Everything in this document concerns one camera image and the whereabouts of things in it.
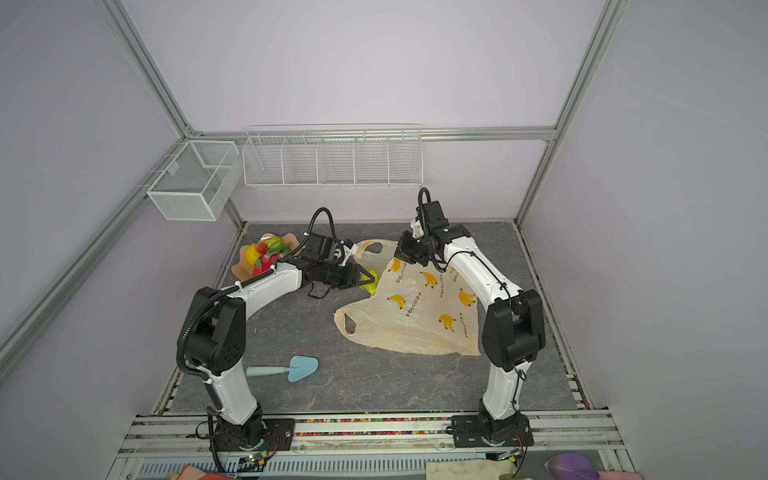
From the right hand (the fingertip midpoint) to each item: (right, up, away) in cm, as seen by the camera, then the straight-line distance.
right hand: (394, 254), depth 87 cm
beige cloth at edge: (+19, -49, -18) cm, 56 cm away
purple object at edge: (+42, -50, -16) cm, 67 cm away
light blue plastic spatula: (-27, -32, -3) cm, 42 cm away
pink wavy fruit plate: (-52, -6, +15) cm, 55 cm away
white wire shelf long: (-20, +33, +12) cm, 41 cm away
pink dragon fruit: (-42, -3, +10) cm, 43 cm away
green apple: (-43, +4, +18) cm, 47 cm away
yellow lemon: (-49, 0, +15) cm, 51 cm away
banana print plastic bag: (+6, -15, -4) cm, 16 cm away
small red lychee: (-46, +2, +16) cm, 49 cm away
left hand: (-7, -9, +1) cm, 11 cm away
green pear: (-7, -9, 0) cm, 11 cm away
